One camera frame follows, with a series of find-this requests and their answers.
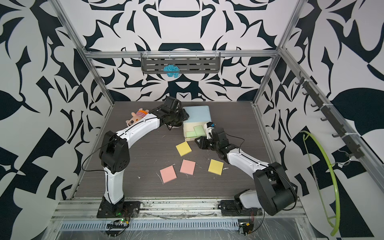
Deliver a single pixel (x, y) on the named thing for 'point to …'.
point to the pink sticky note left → (168, 174)
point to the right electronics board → (246, 227)
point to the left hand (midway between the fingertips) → (187, 114)
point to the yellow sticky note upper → (183, 148)
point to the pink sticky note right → (188, 167)
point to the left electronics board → (120, 223)
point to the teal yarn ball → (171, 67)
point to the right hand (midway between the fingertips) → (197, 137)
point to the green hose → (336, 188)
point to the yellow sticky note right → (216, 167)
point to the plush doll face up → (140, 114)
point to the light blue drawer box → (199, 115)
